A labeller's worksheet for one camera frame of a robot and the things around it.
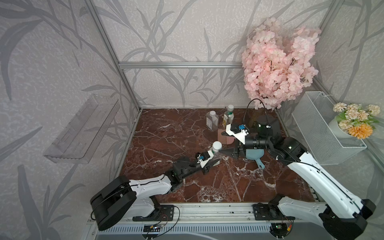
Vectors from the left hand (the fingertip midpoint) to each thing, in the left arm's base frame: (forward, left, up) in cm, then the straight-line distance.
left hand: (217, 156), depth 73 cm
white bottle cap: (-2, +1, +14) cm, 14 cm away
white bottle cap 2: (+33, -11, +1) cm, 35 cm away
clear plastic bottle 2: (+34, -11, -4) cm, 36 cm away
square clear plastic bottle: (+32, 0, -10) cm, 33 cm away
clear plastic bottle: (-3, +1, +9) cm, 10 cm away
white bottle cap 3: (+33, 0, -4) cm, 33 cm away
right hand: (+1, -1, +14) cm, 14 cm away
